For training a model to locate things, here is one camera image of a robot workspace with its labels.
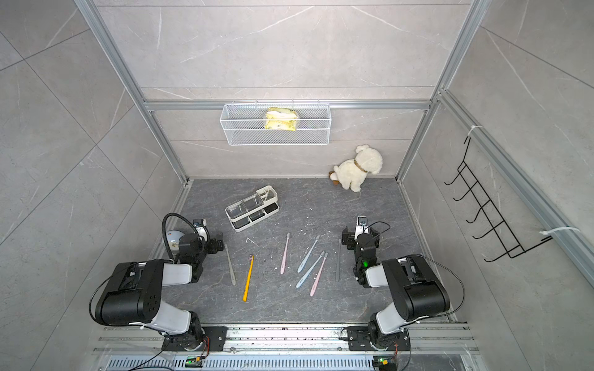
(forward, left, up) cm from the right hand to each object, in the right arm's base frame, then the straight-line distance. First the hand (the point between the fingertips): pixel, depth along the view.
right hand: (361, 227), depth 93 cm
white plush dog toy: (+28, 0, +4) cm, 28 cm away
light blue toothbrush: (-12, +24, -7) cm, 28 cm away
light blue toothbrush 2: (-17, +23, -7) cm, 30 cm away
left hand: (0, +63, -2) cm, 63 cm away
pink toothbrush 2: (-19, +19, -7) cm, 28 cm away
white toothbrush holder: (+9, +45, +2) cm, 46 cm away
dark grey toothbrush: (-18, +11, -8) cm, 22 cm away
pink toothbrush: (-8, +31, -7) cm, 33 cm away
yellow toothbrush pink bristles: (-9, +45, -7) cm, 47 cm away
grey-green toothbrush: (-16, +52, -7) cm, 54 cm away
